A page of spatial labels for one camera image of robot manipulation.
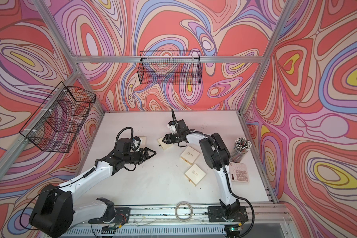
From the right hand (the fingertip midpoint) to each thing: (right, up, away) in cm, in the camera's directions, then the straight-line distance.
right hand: (167, 143), depth 101 cm
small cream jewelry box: (-2, -1, -6) cm, 6 cm away
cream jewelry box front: (+17, -16, -17) cm, 29 cm away
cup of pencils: (+42, +1, -22) cm, 48 cm away
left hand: (-6, -4, -19) cm, 20 cm away
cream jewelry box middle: (+15, -6, -9) cm, 19 cm away
